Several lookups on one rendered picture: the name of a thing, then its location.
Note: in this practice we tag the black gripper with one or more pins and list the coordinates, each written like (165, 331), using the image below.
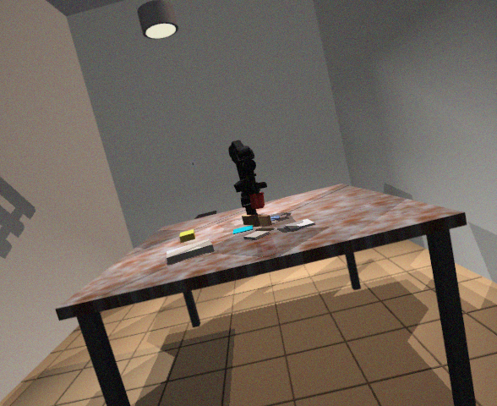
(255, 187)

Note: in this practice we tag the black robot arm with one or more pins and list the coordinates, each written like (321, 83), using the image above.
(242, 155)

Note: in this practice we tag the white flat bar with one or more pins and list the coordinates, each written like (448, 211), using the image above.
(188, 251)

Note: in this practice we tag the small yellow block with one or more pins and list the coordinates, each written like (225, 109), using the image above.
(186, 236)

